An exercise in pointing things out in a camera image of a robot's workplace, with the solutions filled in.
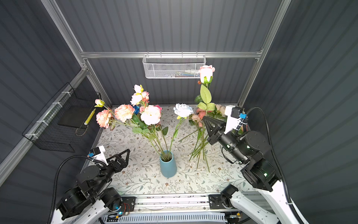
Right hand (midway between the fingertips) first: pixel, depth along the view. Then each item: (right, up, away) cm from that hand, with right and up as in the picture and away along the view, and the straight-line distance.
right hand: (205, 119), depth 51 cm
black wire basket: (-73, +4, +27) cm, 77 cm away
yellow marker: (-59, +1, +24) cm, 64 cm away
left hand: (-37, -17, +16) cm, 43 cm away
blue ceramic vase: (-16, -22, +17) cm, 32 cm away
